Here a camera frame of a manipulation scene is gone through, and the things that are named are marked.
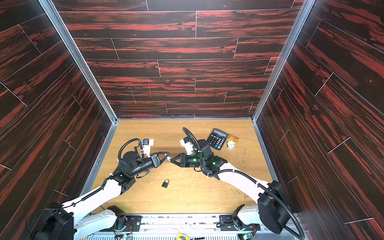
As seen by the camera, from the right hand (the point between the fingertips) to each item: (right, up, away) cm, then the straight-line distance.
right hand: (173, 158), depth 75 cm
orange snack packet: (+37, +10, +31) cm, 49 cm away
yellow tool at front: (+4, -36, -6) cm, 36 cm away
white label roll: (+36, +5, +27) cm, 46 cm away
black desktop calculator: (+27, +9, +30) cm, 41 cm away
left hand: (-2, +2, -1) cm, 3 cm away
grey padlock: (-7, -17, +12) cm, 22 cm away
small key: (-3, 0, 0) cm, 3 cm away
